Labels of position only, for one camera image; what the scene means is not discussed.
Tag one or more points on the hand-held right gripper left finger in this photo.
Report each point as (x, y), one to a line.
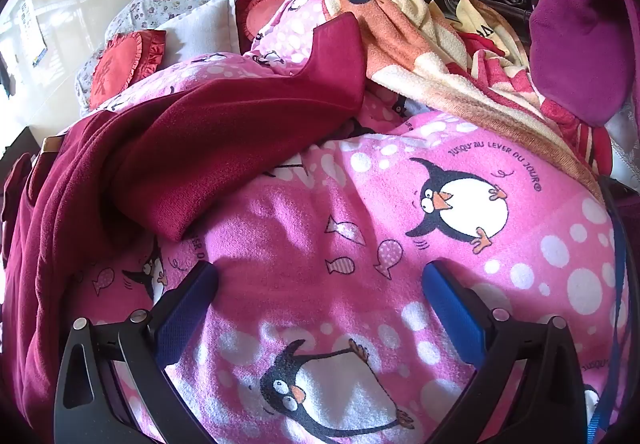
(185, 316)

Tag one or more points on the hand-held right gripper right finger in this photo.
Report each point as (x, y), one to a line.
(452, 309)

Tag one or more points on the dark red garment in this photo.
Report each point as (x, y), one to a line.
(175, 149)

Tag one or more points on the pink penguin print blanket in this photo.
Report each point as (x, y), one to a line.
(325, 204)

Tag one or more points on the orange and cream towel blanket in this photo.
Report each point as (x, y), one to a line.
(425, 69)

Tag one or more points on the red cushion with embroidered character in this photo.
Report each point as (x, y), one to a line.
(125, 67)

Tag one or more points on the white pillow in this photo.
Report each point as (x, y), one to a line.
(200, 32)

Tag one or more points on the purple cloth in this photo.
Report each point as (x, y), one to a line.
(575, 24)

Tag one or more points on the red ruffled cushion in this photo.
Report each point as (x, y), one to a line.
(260, 12)

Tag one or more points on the paper sheet on wall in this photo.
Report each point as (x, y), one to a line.
(32, 29)

